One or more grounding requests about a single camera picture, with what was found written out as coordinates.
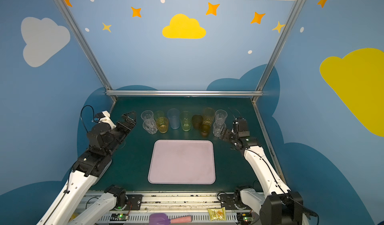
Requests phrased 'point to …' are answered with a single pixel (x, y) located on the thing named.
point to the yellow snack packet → (217, 214)
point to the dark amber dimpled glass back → (197, 120)
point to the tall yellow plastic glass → (208, 116)
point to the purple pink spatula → (161, 219)
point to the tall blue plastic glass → (173, 115)
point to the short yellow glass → (162, 124)
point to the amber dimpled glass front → (205, 130)
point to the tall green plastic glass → (186, 117)
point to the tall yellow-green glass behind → (158, 114)
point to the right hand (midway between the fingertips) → (229, 132)
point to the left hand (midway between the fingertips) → (135, 117)
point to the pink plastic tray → (181, 162)
